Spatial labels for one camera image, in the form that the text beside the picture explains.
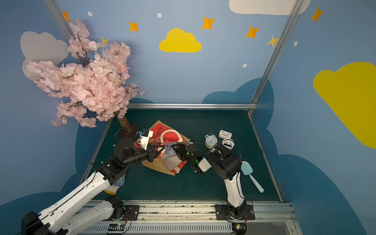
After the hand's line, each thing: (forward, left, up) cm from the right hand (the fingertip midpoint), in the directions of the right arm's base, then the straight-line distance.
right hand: (173, 146), depth 93 cm
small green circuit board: (-44, +23, -8) cm, 50 cm away
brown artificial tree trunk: (+13, +35, +5) cm, 38 cm away
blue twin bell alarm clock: (+8, -25, -3) cm, 26 cm away
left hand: (-11, +1, +19) cm, 22 cm away
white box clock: (+15, -35, -5) cm, 38 cm away
